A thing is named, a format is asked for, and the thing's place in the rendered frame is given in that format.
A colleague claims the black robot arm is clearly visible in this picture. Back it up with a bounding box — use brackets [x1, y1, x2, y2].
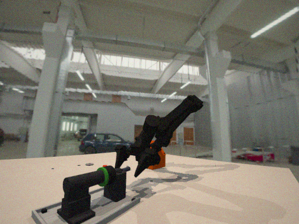
[140, 95, 203, 152]

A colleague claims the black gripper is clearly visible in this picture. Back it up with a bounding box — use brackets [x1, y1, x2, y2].
[114, 135, 161, 177]

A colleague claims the green spacer ring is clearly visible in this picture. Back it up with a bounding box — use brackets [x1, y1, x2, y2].
[97, 167, 109, 187]

